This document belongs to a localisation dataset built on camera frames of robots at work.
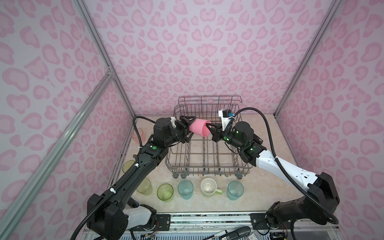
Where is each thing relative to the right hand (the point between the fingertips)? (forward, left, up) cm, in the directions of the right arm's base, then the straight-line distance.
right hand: (207, 123), depth 71 cm
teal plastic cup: (-20, +11, -32) cm, 39 cm away
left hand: (0, +4, +3) cm, 5 cm away
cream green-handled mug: (-20, -1, -32) cm, 38 cm away
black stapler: (+13, -34, -30) cm, 47 cm away
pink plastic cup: (-3, +4, +1) cm, 5 cm away
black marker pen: (-41, -12, -28) cm, 51 cm away
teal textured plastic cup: (-21, -16, -30) cm, 40 cm away
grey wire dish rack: (+1, +4, -33) cm, 33 cm away
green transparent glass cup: (-22, +22, -32) cm, 45 cm away
